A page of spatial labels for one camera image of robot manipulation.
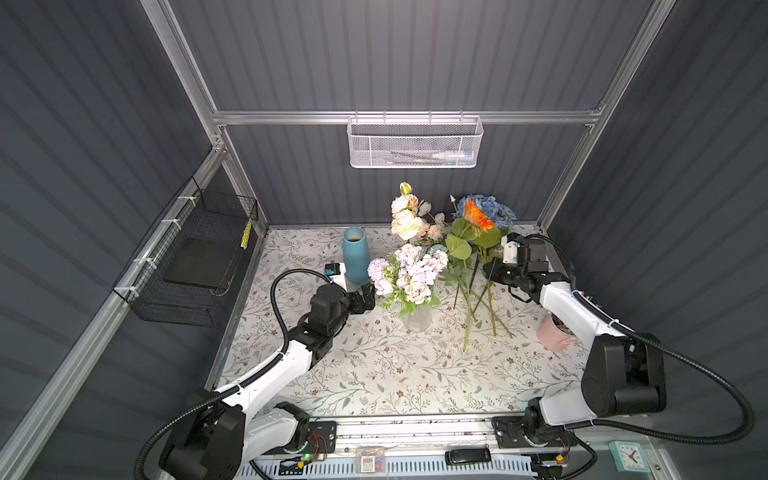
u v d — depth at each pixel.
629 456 0.69
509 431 0.74
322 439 0.72
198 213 0.81
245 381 0.46
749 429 0.37
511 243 0.80
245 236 0.83
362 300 0.75
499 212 1.10
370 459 0.69
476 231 0.68
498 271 0.79
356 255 0.92
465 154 0.91
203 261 0.70
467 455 0.68
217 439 0.40
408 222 0.72
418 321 0.91
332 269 0.72
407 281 0.70
